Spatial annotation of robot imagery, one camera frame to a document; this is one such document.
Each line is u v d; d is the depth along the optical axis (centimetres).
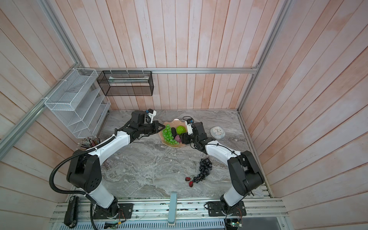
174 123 108
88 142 80
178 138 96
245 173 46
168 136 90
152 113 81
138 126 69
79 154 46
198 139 70
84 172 45
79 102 73
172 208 73
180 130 98
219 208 73
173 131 100
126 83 105
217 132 104
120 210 73
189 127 81
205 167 84
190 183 82
